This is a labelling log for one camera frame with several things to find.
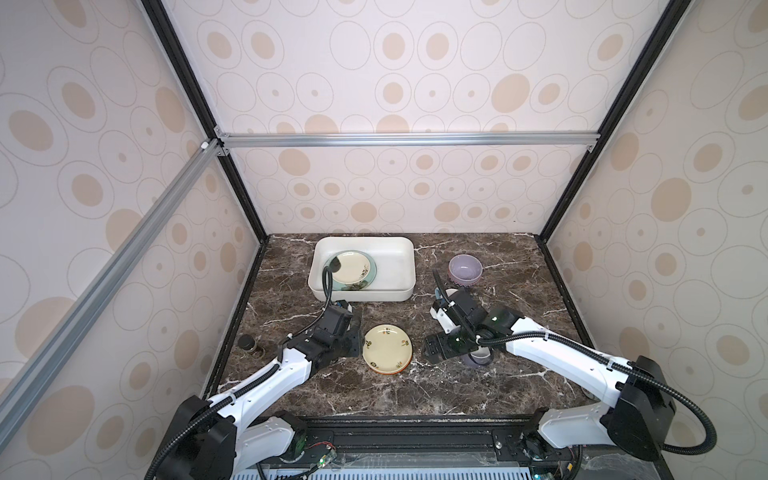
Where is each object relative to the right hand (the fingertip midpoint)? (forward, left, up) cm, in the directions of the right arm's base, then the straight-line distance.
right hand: (436, 349), depth 80 cm
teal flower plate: (+30, +20, -8) cm, 37 cm away
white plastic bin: (+38, +10, -8) cm, 40 cm away
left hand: (+5, +18, -2) cm, 19 cm away
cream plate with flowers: (+5, +13, -10) cm, 17 cm away
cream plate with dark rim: (+36, +27, -8) cm, 46 cm away
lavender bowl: (+31, -14, -5) cm, 34 cm away
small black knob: (+3, +52, 0) cm, 52 cm away
